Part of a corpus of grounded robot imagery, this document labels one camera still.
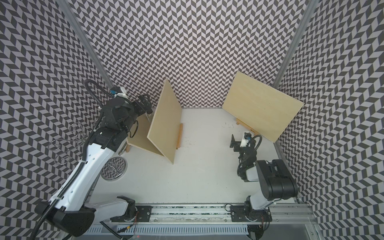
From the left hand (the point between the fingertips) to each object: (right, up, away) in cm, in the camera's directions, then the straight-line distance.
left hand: (142, 100), depth 68 cm
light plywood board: (+62, -1, +26) cm, 67 cm away
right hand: (+51, -19, +22) cm, 59 cm away
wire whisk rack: (-39, -22, +3) cm, 45 cm away
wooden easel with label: (+56, -10, +40) cm, 69 cm away
